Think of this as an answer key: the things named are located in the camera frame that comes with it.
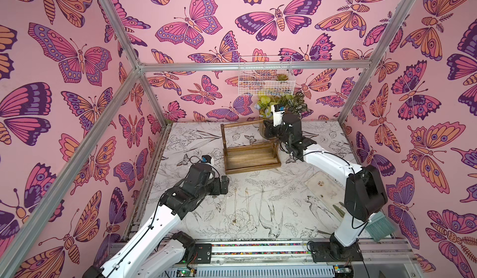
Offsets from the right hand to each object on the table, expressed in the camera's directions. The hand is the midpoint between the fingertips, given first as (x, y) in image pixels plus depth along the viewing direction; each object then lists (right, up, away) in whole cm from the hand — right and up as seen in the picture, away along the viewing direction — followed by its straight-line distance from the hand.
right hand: (267, 118), depth 86 cm
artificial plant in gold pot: (+15, +9, +9) cm, 19 cm away
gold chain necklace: (-15, -46, -4) cm, 49 cm away
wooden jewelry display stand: (-7, -20, +18) cm, 28 cm away
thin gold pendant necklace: (-9, -40, +2) cm, 41 cm away
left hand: (-20, -26, -9) cm, 34 cm away
